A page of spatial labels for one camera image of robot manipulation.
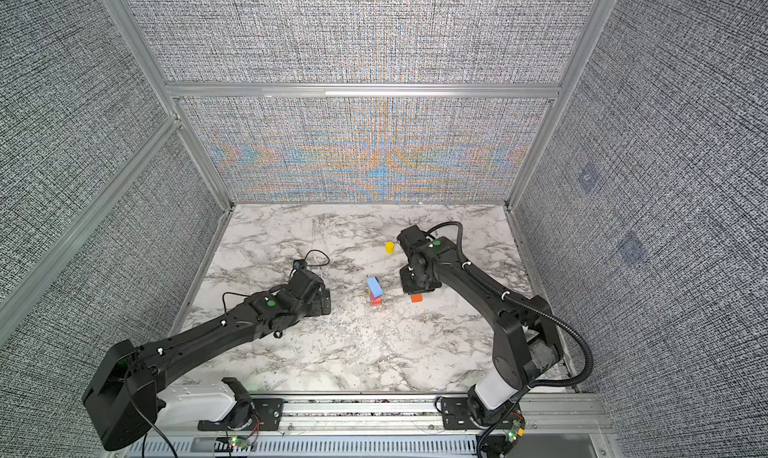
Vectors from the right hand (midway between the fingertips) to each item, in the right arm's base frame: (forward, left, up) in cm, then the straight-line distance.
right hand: (414, 285), depth 86 cm
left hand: (-4, +28, -1) cm, 28 cm away
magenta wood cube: (-1, +11, -6) cm, 13 cm away
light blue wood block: (+1, +12, -2) cm, 12 cm away
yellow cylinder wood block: (+21, +7, -8) cm, 23 cm away
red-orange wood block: (-4, 0, 0) cm, 4 cm away
